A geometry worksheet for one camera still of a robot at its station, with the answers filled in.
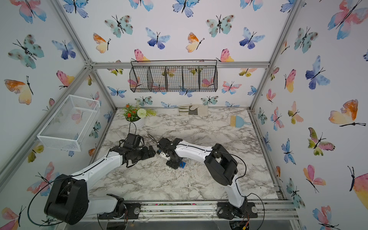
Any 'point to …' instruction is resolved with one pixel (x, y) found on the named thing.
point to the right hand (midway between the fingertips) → (176, 160)
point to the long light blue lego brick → (182, 164)
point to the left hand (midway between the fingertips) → (151, 153)
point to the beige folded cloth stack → (193, 109)
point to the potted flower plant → (135, 118)
